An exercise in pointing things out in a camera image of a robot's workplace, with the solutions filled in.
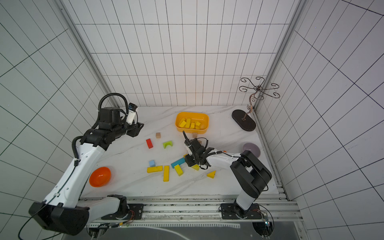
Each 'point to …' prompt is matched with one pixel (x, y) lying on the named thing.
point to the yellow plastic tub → (201, 117)
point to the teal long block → (178, 162)
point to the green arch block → (167, 143)
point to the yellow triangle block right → (211, 174)
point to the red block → (149, 143)
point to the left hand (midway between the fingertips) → (136, 126)
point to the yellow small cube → (197, 125)
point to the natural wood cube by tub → (194, 135)
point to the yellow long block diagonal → (188, 123)
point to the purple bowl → (252, 147)
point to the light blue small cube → (152, 163)
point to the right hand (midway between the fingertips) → (188, 155)
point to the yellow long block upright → (166, 175)
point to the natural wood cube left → (158, 135)
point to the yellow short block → (179, 171)
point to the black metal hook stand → (243, 119)
